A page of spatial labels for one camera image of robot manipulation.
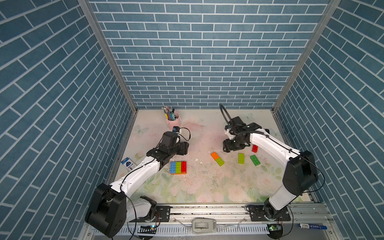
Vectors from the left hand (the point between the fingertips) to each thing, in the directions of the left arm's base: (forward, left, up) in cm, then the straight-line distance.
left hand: (188, 144), depth 84 cm
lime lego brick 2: (-2, -33, -13) cm, 36 cm away
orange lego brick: (-1, -17, -12) cm, 20 cm away
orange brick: (-12, +6, -13) cm, 18 cm away
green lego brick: (-4, -41, -11) cm, 43 cm away
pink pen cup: (+22, +11, -4) cm, 24 cm away
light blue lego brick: (-9, +9, -11) cm, 17 cm away
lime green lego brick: (-9, +6, -11) cm, 15 cm away
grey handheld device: (-37, -8, -11) cm, 40 cm away
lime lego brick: (-5, -19, -12) cm, 23 cm away
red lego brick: (-9, +3, -11) cm, 14 cm away
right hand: (-1, -25, -3) cm, 25 cm away
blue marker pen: (-37, -56, -11) cm, 68 cm away
